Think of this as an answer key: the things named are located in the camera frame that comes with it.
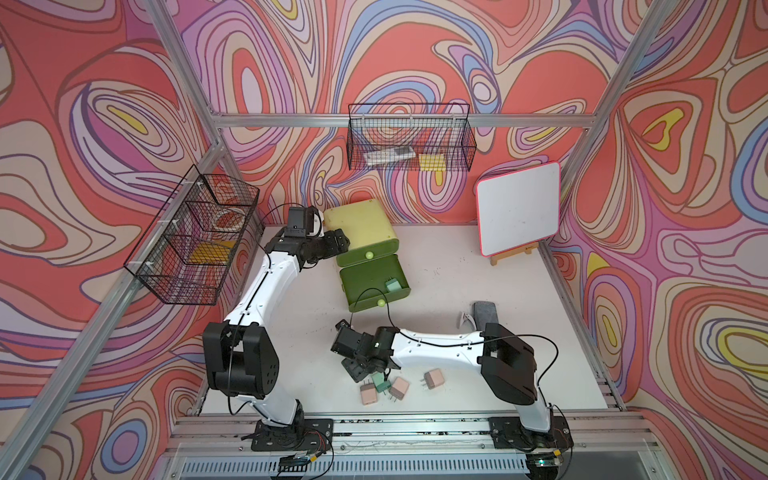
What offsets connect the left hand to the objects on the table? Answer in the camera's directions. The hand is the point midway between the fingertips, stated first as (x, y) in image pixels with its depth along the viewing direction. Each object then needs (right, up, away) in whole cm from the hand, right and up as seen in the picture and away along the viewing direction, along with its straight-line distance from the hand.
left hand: (341, 244), depth 86 cm
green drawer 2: (+9, -12, +7) cm, 17 cm away
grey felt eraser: (+45, -21, +7) cm, 50 cm away
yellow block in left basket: (-30, -3, -14) cm, 33 cm away
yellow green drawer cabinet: (+6, +7, +5) cm, 11 cm away
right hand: (+7, -34, -4) cm, 35 cm away
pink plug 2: (+16, -39, -8) cm, 43 cm away
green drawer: (+8, -2, 0) cm, 8 cm away
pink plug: (+8, -41, -6) cm, 42 cm away
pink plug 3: (+26, -37, -6) cm, 46 cm away
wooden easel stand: (+60, -3, +21) cm, 63 cm away
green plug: (+15, -13, +5) cm, 20 cm away
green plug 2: (+12, -38, -5) cm, 40 cm away
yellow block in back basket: (+28, +26, +5) cm, 38 cm away
